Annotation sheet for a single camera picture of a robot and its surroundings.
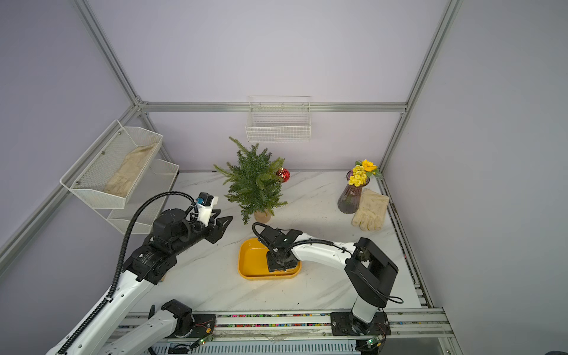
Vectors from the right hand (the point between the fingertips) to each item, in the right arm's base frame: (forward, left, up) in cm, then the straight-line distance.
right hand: (279, 267), depth 84 cm
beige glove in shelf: (+21, +54, +28) cm, 65 cm away
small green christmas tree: (+23, +9, +27) cm, 36 cm away
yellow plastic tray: (+3, +10, -1) cm, 11 cm away
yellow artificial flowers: (+30, -34, +21) cm, 50 cm away
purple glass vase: (+24, -30, +11) cm, 40 cm away
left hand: (+8, +17, +23) cm, 30 cm away
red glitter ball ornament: (+23, -3, +27) cm, 36 cm away
